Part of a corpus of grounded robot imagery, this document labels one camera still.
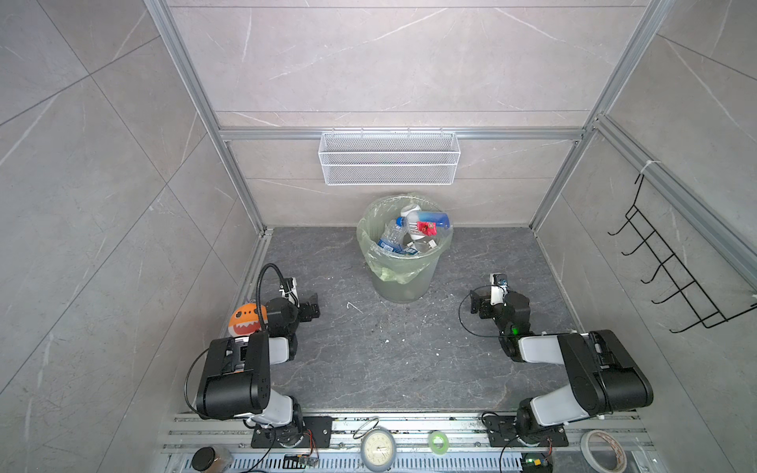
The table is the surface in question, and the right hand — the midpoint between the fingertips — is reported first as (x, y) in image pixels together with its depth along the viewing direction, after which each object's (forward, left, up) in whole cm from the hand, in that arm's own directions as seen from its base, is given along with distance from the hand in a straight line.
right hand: (490, 289), depth 93 cm
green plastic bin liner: (+14, +37, +18) cm, 43 cm away
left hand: (0, +60, 0) cm, 60 cm away
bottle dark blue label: (+14, +31, +12) cm, 36 cm away
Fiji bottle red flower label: (+5, +22, +25) cm, 34 cm away
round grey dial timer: (-42, +36, -2) cm, 56 cm away
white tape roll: (-43, -20, -8) cm, 48 cm away
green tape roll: (-41, +20, -6) cm, 46 cm away
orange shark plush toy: (-11, +75, +4) cm, 76 cm away
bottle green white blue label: (+9, +23, +12) cm, 27 cm away
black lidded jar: (-44, +72, +4) cm, 85 cm away
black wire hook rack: (-17, -32, +26) cm, 44 cm away
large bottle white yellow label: (+14, +26, +21) cm, 36 cm away
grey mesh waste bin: (+1, +26, -2) cm, 27 cm away
